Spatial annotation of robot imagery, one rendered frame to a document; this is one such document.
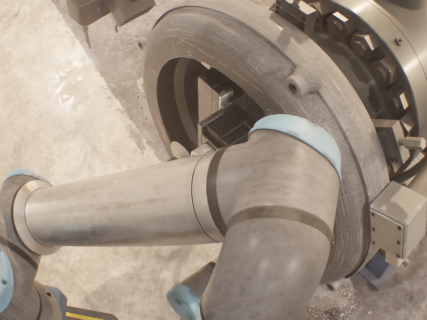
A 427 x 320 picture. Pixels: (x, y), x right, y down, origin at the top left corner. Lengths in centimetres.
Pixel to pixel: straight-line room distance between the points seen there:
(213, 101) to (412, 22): 57
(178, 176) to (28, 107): 177
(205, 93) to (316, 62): 25
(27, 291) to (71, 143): 121
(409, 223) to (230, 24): 48
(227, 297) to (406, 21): 87
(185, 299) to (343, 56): 65
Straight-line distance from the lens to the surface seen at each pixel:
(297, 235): 48
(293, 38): 84
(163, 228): 62
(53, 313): 104
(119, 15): 40
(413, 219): 83
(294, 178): 51
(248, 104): 99
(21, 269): 91
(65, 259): 176
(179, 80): 124
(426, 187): 91
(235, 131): 92
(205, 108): 100
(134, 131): 200
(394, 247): 88
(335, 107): 80
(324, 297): 162
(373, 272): 167
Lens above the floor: 150
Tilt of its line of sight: 53 degrees down
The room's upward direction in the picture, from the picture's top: 2 degrees counter-clockwise
